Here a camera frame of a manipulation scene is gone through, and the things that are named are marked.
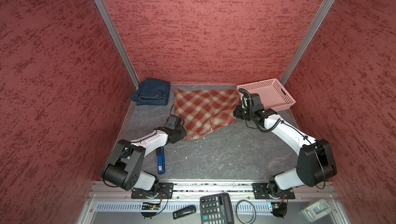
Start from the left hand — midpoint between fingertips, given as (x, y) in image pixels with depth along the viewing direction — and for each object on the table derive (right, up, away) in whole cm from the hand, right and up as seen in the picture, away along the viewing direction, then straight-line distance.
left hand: (184, 136), depth 92 cm
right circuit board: (+48, -29, -21) cm, 60 cm away
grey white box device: (+63, -27, -24) cm, 73 cm away
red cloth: (+12, +15, +11) cm, 22 cm away
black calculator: (+17, -27, -24) cm, 40 cm away
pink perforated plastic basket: (+65, +26, +22) cm, 74 cm away
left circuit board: (-16, -29, -19) cm, 38 cm away
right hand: (+28, +14, -5) cm, 32 cm away
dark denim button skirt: (-25, +21, +11) cm, 34 cm away
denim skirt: (-24, +27, +12) cm, 38 cm away
